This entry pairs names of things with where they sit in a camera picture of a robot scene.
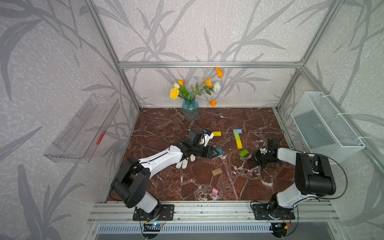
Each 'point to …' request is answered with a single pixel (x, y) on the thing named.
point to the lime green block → (237, 136)
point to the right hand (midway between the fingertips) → (247, 158)
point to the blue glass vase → (190, 110)
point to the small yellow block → (239, 144)
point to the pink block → (214, 192)
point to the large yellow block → (217, 133)
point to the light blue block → (237, 131)
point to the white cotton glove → (184, 163)
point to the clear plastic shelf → (80, 140)
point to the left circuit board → (154, 227)
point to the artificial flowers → (179, 90)
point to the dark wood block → (216, 171)
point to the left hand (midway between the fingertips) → (216, 154)
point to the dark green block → (243, 153)
